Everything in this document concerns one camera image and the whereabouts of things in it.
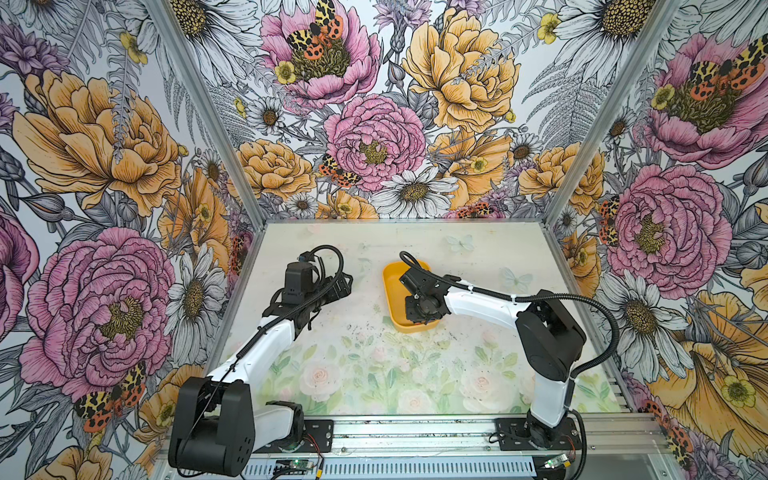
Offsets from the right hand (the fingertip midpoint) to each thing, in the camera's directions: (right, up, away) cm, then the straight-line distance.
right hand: (416, 320), depth 91 cm
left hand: (-22, +9, -4) cm, 24 cm away
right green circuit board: (+31, -29, -19) cm, 46 cm away
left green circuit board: (-29, -29, -20) cm, 45 cm away
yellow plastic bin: (-6, +8, +3) cm, 10 cm away
